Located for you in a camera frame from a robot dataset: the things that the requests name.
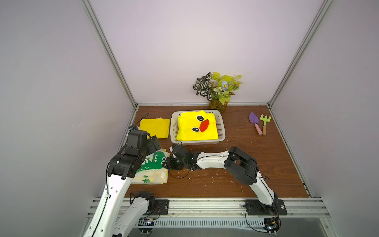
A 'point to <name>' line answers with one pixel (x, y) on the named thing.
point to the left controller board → (146, 225)
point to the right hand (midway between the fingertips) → (163, 164)
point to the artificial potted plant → (217, 89)
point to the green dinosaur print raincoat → (151, 171)
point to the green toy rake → (265, 119)
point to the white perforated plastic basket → (174, 126)
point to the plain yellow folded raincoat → (158, 126)
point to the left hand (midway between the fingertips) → (151, 141)
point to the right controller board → (272, 224)
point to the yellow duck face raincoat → (198, 125)
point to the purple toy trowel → (254, 119)
